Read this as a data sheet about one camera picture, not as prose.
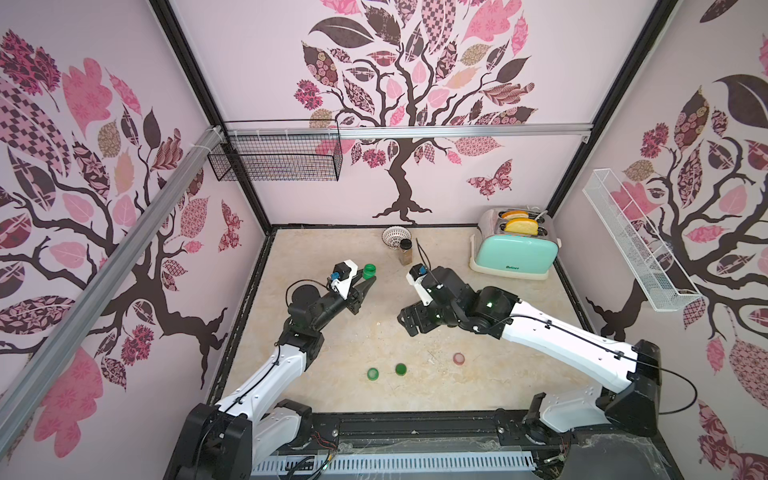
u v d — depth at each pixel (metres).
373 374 0.83
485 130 1.98
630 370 0.40
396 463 0.70
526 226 0.94
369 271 0.74
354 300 0.67
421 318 0.63
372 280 0.74
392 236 1.14
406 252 1.03
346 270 0.64
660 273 0.66
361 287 0.73
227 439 0.41
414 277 0.66
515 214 0.97
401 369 0.84
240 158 0.98
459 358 0.86
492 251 0.98
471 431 0.75
